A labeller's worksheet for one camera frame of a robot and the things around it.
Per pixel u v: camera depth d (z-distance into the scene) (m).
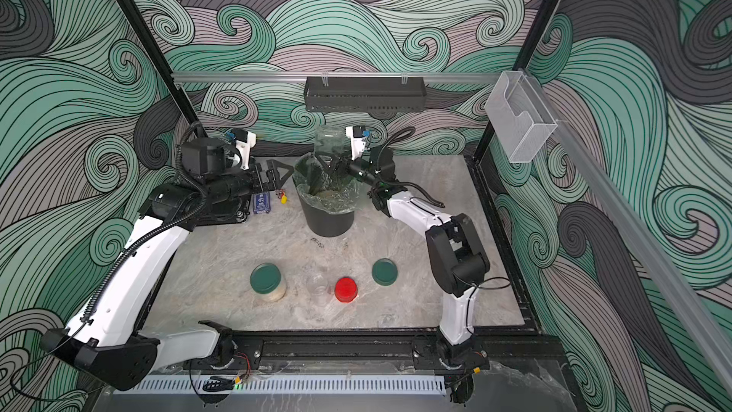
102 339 0.36
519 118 0.76
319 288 0.83
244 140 0.60
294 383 0.70
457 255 0.49
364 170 0.73
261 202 1.05
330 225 1.00
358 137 0.73
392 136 0.62
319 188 0.88
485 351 0.73
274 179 0.58
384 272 0.89
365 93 0.98
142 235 0.41
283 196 1.06
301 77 0.94
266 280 0.78
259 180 0.58
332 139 0.75
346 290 0.83
